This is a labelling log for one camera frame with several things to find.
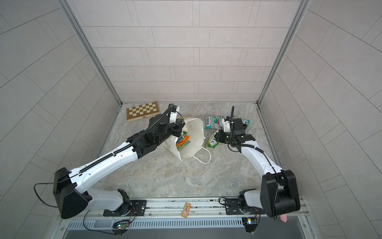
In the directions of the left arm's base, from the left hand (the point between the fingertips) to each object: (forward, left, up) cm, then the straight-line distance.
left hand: (186, 119), depth 72 cm
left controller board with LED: (-42, +28, -24) cm, 56 cm away
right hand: (0, -15, -16) cm, 22 cm away
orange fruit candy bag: (-1, +3, -20) cm, 20 cm away
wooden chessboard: (+26, +37, -26) cm, 52 cm away
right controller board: (-40, -30, -27) cm, 57 cm away
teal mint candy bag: (+16, -16, -25) cm, 34 cm away
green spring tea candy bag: (-4, -13, -16) cm, 21 cm away
